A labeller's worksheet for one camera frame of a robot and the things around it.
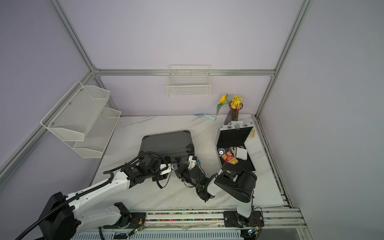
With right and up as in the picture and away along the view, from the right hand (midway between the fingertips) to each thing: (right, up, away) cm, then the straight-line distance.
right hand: (170, 166), depth 82 cm
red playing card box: (+35, +3, +11) cm, 37 cm away
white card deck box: (+44, +5, +14) cm, 46 cm away
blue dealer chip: (+31, +8, +14) cm, 35 cm away
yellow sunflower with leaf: (+32, +39, +14) cm, 53 cm away
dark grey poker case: (+3, +10, +4) cm, 11 cm away
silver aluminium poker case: (+37, +14, +16) cm, 42 cm away
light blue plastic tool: (+23, +32, +40) cm, 56 cm away
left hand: (-4, -2, +2) cm, 5 cm away
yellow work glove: (+57, +17, +27) cm, 65 cm away
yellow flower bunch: (+41, +38, +14) cm, 57 cm away
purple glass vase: (+40, +31, +20) cm, 54 cm away
